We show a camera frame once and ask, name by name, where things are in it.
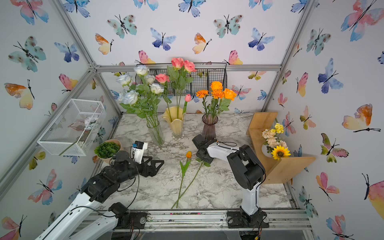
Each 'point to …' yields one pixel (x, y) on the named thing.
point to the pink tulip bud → (188, 98)
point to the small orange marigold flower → (202, 94)
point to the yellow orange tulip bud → (188, 156)
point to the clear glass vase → (155, 133)
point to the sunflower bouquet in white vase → (274, 147)
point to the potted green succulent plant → (107, 149)
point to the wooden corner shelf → (281, 170)
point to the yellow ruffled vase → (175, 115)
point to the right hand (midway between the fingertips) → (203, 154)
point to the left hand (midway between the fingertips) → (161, 160)
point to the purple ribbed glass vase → (209, 132)
